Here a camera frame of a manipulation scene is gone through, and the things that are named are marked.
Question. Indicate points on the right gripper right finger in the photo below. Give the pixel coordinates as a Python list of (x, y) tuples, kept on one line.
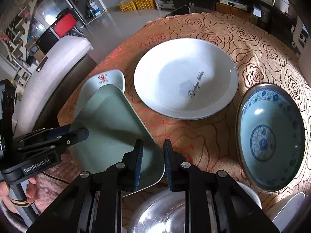
[(177, 169)]

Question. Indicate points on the large white round plate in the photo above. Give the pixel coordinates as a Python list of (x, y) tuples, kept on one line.
[(186, 79)]

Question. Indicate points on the red chair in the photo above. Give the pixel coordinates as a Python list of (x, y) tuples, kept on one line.
[(65, 21)]

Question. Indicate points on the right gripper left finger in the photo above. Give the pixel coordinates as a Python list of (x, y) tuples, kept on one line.
[(130, 174)]

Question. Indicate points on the small white logo dish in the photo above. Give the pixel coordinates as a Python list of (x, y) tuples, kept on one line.
[(111, 77)]

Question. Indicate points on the white electric kettle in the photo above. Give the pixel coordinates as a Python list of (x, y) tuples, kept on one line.
[(301, 38)]

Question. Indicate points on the blue patterned ceramic bowl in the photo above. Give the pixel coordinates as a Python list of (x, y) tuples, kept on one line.
[(270, 137)]

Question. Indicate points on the small white side plate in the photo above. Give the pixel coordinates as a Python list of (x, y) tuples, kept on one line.
[(288, 211)]

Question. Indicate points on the green square plate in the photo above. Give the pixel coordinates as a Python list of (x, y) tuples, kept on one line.
[(114, 127)]

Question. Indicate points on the black tv cabinet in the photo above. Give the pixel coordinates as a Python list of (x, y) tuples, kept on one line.
[(261, 13)]

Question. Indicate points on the white ceramic bowl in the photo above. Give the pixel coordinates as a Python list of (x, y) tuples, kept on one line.
[(251, 193)]

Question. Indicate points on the stainless steel mixing bowl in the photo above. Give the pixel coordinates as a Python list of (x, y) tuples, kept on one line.
[(169, 211)]

